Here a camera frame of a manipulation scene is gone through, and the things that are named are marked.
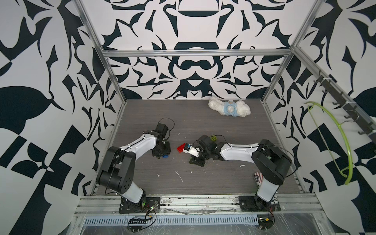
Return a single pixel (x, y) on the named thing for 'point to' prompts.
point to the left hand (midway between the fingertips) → (166, 150)
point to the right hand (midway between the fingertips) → (191, 156)
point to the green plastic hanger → (350, 164)
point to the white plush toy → (230, 107)
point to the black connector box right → (265, 223)
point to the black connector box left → (137, 222)
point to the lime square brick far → (213, 138)
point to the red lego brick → (180, 148)
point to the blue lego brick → (166, 156)
